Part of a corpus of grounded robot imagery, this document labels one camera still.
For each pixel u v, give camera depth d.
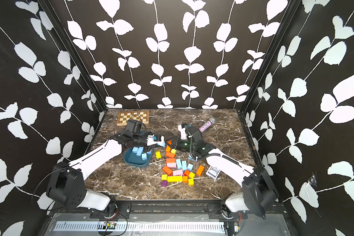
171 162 0.90
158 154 0.94
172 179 0.84
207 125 1.07
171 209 0.75
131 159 0.93
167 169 0.86
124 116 1.12
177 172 0.86
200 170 0.88
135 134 0.69
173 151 0.93
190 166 0.88
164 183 0.82
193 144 0.62
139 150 0.95
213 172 0.86
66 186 0.42
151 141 0.69
